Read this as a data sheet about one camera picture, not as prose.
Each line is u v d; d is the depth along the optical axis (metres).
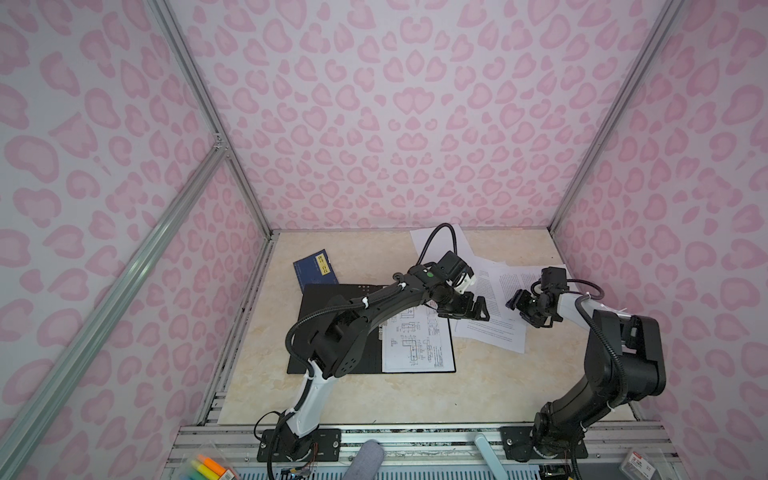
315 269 1.07
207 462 0.70
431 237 0.73
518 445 0.73
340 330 0.57
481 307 0.76
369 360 0.56
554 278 0.77
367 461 0.69
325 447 0.74
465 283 0.80
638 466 0.68
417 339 0.91
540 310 0.75
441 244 0.75
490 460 0.69
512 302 0.88
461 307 0.75
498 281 1.04
